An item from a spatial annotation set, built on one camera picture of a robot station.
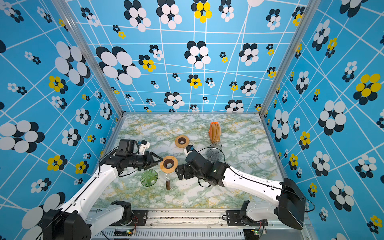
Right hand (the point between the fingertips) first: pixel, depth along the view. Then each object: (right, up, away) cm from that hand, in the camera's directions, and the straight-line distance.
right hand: (183, 168), depth 75 cm
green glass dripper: (-20, -7, +8) cm, 23 cm away
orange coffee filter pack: (+19, +18, +22) cm, 34 cm away
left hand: (-12, +4, +2) cm, 13 cm away
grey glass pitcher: (+18, +5, +14) cm, 23 cm away
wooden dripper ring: (-9, 0, +7) cm, 11 cm away
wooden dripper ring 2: (-3, +11, +27) cm, 29 cm away
